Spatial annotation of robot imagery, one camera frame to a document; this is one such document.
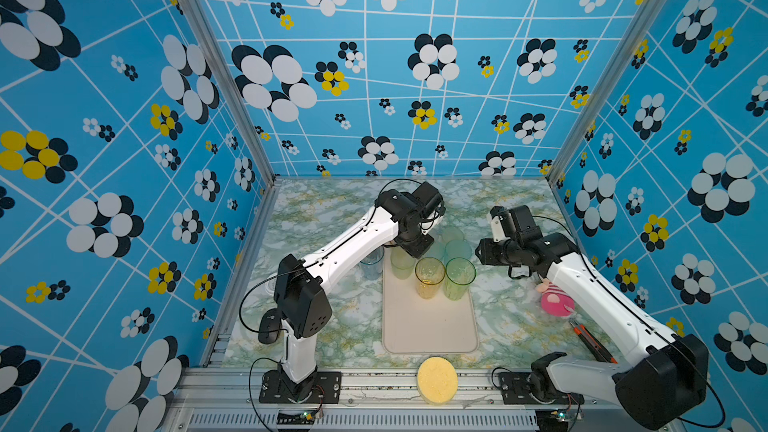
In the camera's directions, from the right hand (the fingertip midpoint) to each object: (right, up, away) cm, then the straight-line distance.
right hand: (484, 250), depth 82 cm
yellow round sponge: (-14, -31, -9) cm, 35 cm away
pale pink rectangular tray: (-19, -21, +1) cm, 28 cm away
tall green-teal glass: (-6, 0, +7) cm, 9 cm away
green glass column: (-6, -7, +3) cm, 9 cm away
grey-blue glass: (-32, -6, +7) cm, 33 cm away
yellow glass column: (-15, -8, +5) cm, 18 cm away
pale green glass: (-22, -6, +12) cm, 26 cm away
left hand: (-18, +1, -1) cm, 18 cm away
